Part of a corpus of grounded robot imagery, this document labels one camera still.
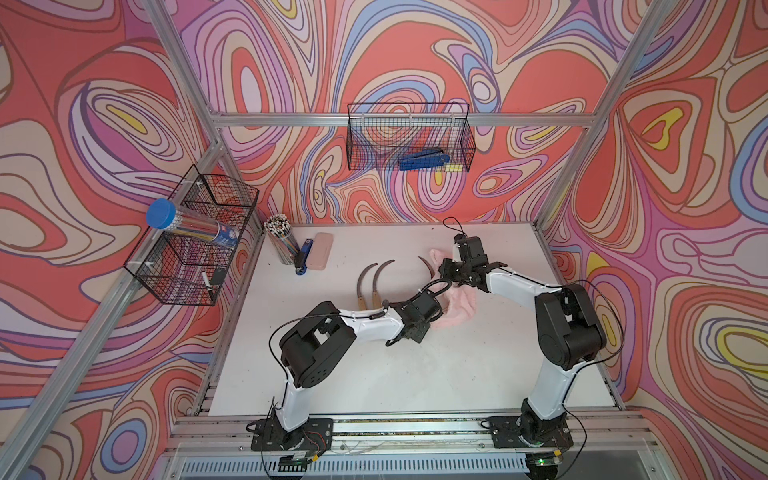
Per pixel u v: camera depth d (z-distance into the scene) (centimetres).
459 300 94
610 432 75
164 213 62
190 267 76
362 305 96
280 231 96
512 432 73
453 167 84
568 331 50
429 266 107
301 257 105
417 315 72
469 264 76
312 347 50
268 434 72
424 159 90
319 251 108
